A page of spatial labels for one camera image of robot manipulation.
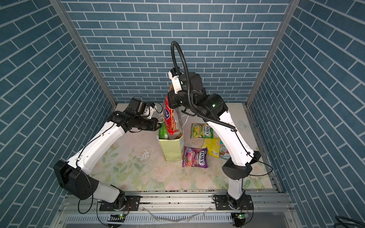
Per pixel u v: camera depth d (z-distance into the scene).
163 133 0.79
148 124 0.67
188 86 0.41
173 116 0.59
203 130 0.99
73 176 0.39
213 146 0.94
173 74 0.50
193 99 0.41
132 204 0.73
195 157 0.87
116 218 0.72
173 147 0.75
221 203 0.74
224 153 0.89
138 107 0.60
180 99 0.53
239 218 0.72
